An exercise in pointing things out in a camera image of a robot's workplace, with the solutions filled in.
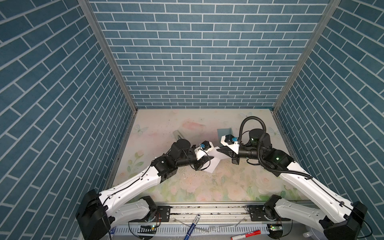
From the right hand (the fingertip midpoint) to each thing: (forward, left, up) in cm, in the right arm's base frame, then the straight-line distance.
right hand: (217, 146), depth 68 cm
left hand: (-2, +2, -5) cm, 6 cm away
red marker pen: (-30, -16, -27) cm, 43 cm away
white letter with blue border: (-6, +2, -9) cm, 11 cm away
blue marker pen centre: (-29, +9, -26) cm, 40 cm away
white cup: (-27, -42, -21) cm, 54 cm away
